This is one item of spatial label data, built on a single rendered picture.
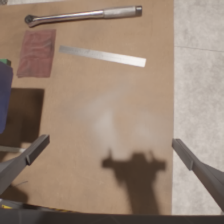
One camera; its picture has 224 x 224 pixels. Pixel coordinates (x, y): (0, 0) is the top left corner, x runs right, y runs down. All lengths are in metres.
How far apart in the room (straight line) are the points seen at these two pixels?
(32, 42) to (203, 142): 1.03
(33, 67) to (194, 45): 0.99
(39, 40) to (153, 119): 0.53
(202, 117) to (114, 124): 0.68
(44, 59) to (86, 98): 0.23
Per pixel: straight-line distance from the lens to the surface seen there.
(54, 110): 0.61
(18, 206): 0.91
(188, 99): 1.10
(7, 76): 0.51
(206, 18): 1.39
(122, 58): 0.61
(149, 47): 0.63
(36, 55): 0.69
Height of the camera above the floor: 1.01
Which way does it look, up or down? 79 degrees down
